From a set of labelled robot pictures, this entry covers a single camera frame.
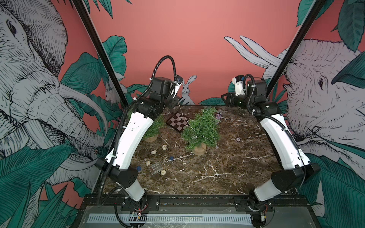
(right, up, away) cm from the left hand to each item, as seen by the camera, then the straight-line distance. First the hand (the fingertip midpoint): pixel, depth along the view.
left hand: (172, 90), depth 70 cm
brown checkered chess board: (+1, -17, +37) cm, 41 cm away
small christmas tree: (-14, -24, +14) cm, 31 cm away
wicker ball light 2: (-17, -42, +17) cm, 49 cm away
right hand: (+27, -1, +3) cm, 27 cm away
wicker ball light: (-14, -36, +21) cm, 44 cm away
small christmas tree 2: (+16, -20, +3) cm, 26 cm away
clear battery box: (-12, -45, +16) cm, 49 cm away
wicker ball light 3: (-7, -46, +13) cm, 48 cm away
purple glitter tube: (+33, -12, +41) cm, 54 cm away
